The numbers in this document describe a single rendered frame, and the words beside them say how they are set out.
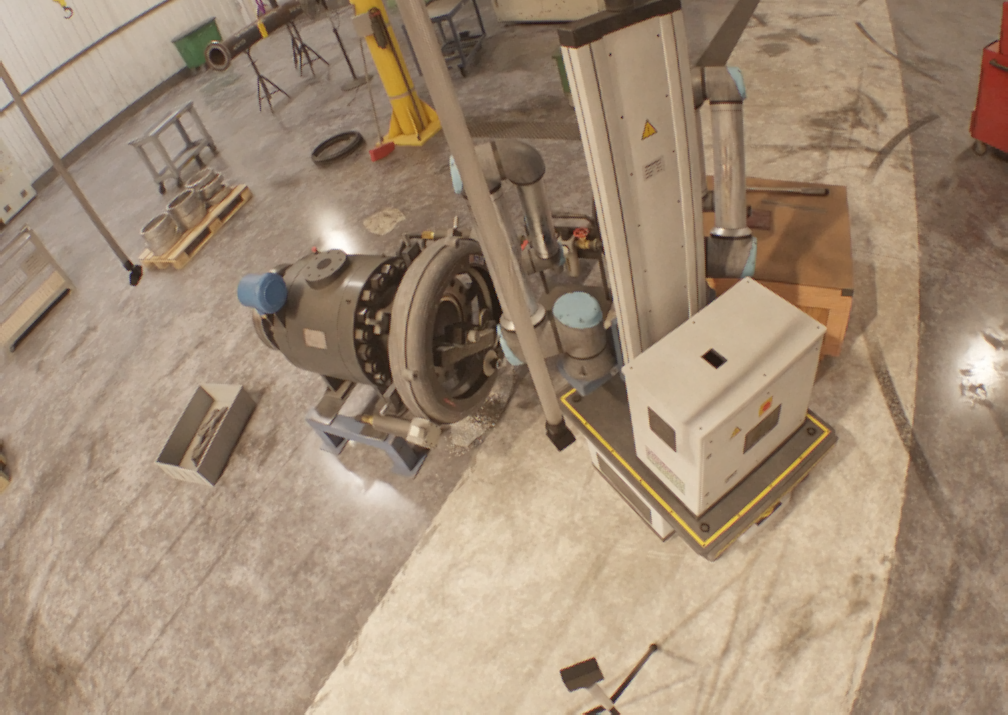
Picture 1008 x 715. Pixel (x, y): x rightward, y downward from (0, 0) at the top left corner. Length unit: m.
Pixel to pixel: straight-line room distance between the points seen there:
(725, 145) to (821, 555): 1.54
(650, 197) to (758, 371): 0.57
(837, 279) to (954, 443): 0.91
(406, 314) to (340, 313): 0.41
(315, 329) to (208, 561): 1.41
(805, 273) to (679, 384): 1.09
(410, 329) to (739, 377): 1.10
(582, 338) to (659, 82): 0.84
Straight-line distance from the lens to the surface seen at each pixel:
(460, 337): 2.11
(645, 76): 1.45
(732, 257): 2.02
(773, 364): 1.70
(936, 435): 2.75
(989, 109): 4.66
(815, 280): 2.53
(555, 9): 8.08
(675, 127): 1.57
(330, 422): 2.79
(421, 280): 2.05
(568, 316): 1.81
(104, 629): 3.59
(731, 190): 2.00
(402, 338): 2.01
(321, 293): 2.43
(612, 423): 2.22
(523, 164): 1.60
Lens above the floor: 2.13
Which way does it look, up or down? 43 degrees down
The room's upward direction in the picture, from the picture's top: 21 degrees counter-clockwise
